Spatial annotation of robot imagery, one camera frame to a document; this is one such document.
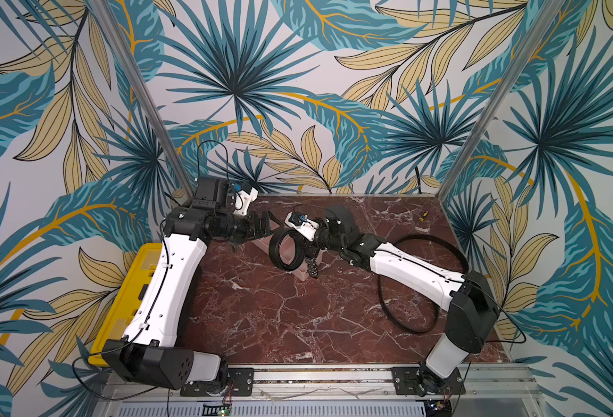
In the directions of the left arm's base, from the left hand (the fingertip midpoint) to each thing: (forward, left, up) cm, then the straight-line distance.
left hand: (270, 233), depth 68 cm
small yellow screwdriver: (+34, -61, -30) cm, 76 cm away
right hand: (+7, -6, -7) cm, 12 cm away
